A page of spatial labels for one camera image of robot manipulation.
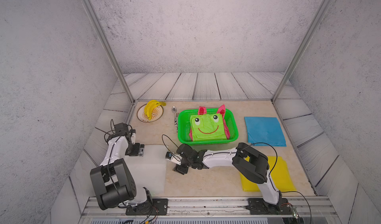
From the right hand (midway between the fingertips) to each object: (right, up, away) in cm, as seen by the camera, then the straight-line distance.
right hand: (175, 164), depth 87 cm
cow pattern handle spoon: (-5, +31, +27) cm, 42 cm away
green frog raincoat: (+19, +20, +12) cm, 31 cm away
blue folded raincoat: (+59, +18, +12) cm, 63 cm away
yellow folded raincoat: (+59, -5, -3) cm, 59 cm away
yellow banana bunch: (-22, +35, +24) cm, 48 cm away
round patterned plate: (-18, +28, +24) cm, 41 cm away
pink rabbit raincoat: (+17, +31, +15) cm, 39 cm away
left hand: (-24, +8, -1) cm, 25 cm away
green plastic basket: (+4, +20, +16) cm, 26 cm away
